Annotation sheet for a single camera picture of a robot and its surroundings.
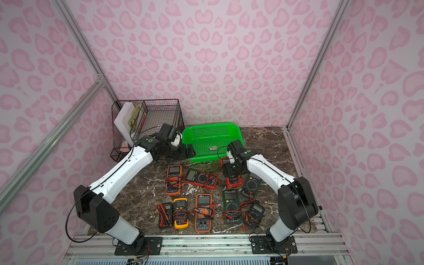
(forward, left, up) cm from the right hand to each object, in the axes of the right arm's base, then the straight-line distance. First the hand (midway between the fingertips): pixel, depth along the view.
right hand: (230, 170), depth 87 cm
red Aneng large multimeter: (-3, +13, -5) cm, 14 cm away
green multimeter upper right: (-6, -11, -6) cm, 14 cm away
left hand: (+3, +20, +12) cm, 23 cm away
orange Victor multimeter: (-3, +30, -5) cm, 31 cm away
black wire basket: (+25, +56, +13) cm, 63 cm away
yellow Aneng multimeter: (-21, +24, -4) cm, 32 cm away
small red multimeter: (-7, -1, +1) cm, 7 cm away
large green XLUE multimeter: (-17, -1, -6) cm, 18 cm away
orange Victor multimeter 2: (-21, +13, -5) cm, 25 cm away
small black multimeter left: (-22, +31, -4) cm, 38 cm away
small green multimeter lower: (-21, -11, -6) cm, 24 cm away
